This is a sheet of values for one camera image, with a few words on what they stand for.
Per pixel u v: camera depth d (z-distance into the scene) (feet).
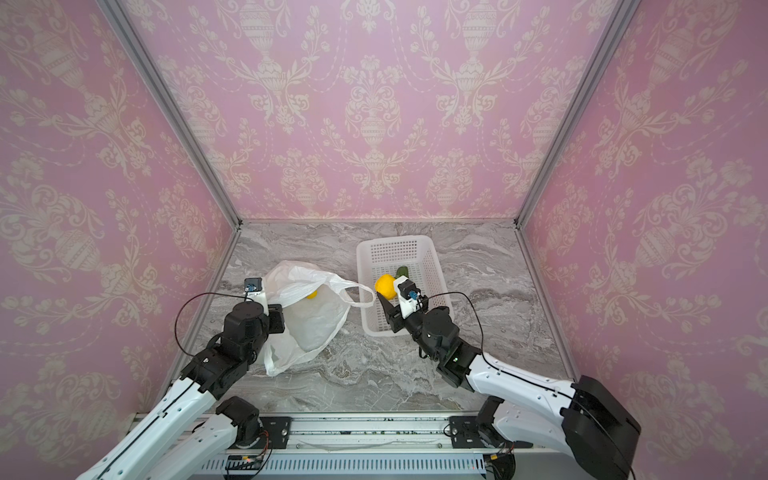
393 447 2.41
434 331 1.82
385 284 2.35
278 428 2.45
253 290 2.15
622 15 2.25
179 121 2.95
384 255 3.48
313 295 2.50
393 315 2.16
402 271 3.36
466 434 2.39
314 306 3.13
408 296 2.01
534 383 1.57
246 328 1.86
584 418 1.33
